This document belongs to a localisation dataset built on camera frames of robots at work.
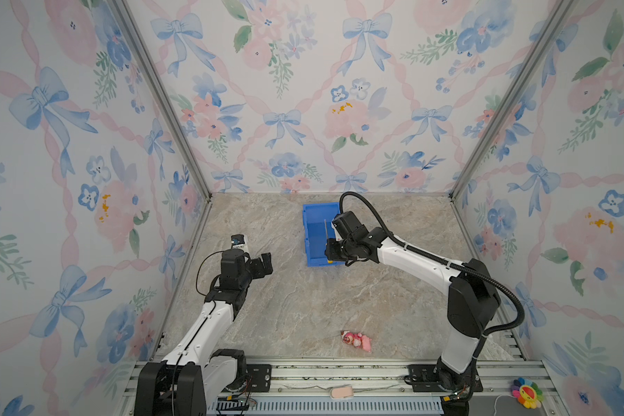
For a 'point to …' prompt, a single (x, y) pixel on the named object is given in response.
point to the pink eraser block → (340, 393)
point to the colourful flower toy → (527, 393)
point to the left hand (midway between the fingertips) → (257, 253)
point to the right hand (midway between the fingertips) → (325, 250)
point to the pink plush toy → (357, 340)
